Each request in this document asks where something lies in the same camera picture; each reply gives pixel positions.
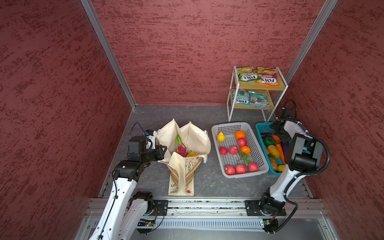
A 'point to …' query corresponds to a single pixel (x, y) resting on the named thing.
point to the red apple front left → (229, 170)
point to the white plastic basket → (239, 150)
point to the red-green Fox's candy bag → (259, 100)
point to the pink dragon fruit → (180, 149)
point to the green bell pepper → (268, 141)
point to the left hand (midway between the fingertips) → (166, 151)
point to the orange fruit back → (240, 134)
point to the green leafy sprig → (247, 158)
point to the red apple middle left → (223, 151)
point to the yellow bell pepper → (273, 150)
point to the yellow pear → (221, 137)
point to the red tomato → (276, 138)
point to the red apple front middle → (240, 169)
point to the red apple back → (242, 142)
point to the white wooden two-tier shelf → (258, 88)
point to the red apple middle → (234, 150)
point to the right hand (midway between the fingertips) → (276, 133)
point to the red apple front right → (253, 167)
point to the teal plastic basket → (275, 165)
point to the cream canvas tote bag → (181, 171)
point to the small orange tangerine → (246, 149)
